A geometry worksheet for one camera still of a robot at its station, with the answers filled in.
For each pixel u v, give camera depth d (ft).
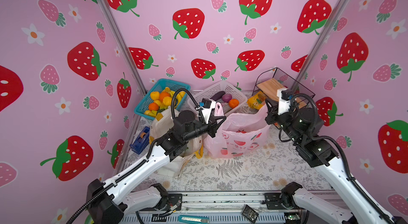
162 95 3.53
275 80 3.50
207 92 3.61
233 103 3.51
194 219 2.29
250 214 2.26
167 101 3.32
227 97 3.64
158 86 3.74
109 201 1.24
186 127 1.78
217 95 3.74
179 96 3.63
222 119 2.12
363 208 1.26
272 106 1.92
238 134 2.28
